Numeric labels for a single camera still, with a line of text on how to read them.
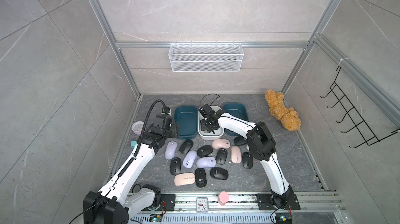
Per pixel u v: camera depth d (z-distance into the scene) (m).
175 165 0.83
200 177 0.78
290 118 0.95
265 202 0.73
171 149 0.88
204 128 0.88
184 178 0.80
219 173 0.80
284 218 0.71
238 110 1.09
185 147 0.90
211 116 0.74
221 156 0.86
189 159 0.84
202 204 0.71
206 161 0.84
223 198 0.68
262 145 0.56
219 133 0.93
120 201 0.40
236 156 0.86
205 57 1.01
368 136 0.60
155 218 0.71
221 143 0.92
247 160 0.85
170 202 0.73
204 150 0.88
